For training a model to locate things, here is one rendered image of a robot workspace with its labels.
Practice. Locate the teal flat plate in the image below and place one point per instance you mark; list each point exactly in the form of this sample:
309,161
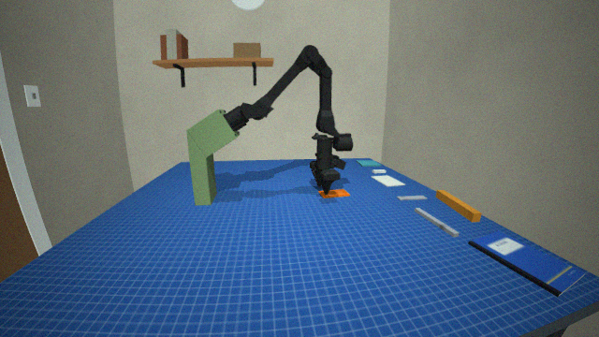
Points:
368,163

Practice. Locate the blue work mat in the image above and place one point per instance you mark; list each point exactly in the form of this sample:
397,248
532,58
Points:
272,258

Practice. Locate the blue notebook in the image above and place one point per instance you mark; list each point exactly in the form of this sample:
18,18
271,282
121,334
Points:
545,271

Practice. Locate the white square plate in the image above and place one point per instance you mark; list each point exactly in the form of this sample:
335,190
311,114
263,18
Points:
387,180

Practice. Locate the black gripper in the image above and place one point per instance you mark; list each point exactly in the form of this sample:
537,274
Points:
320,172

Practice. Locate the grey flat bar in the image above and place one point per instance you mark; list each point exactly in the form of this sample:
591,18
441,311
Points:
438,223

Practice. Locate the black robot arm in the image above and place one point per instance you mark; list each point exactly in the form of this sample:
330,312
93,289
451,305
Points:
238,117

